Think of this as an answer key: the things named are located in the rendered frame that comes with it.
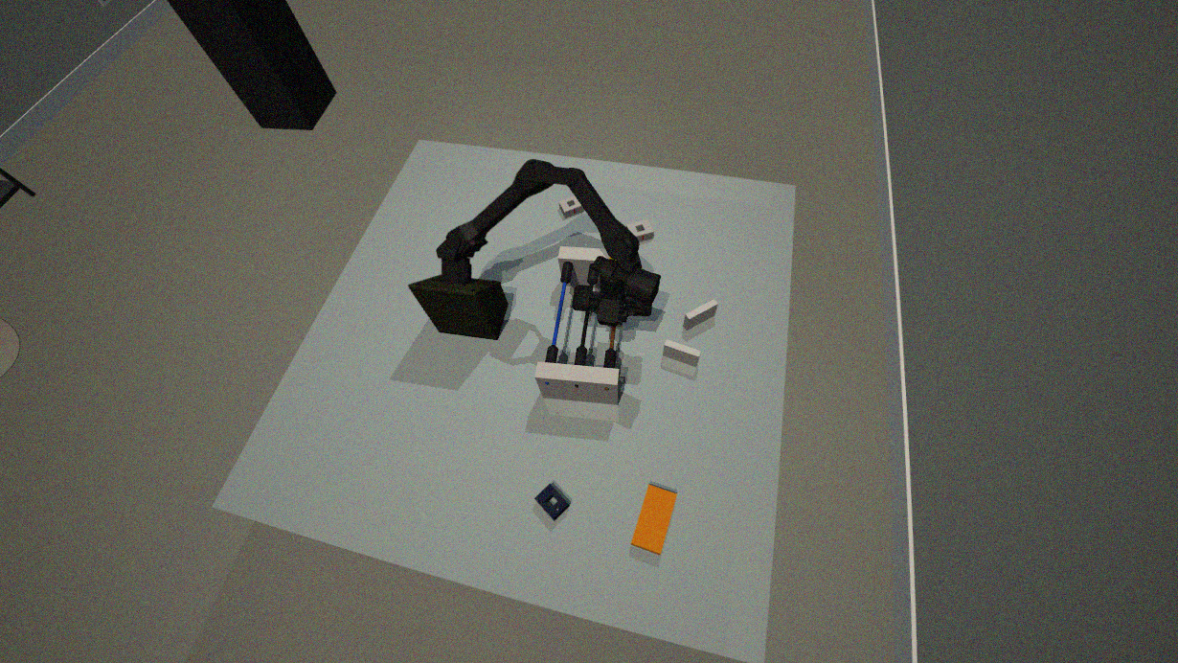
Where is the orange rectangular block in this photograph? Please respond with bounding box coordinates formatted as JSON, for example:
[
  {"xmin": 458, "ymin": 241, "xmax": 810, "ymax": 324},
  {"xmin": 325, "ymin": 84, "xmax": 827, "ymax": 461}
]
[{"xmin": 631, "ymin": 485, "xmax": 676, "ymax": 555}]

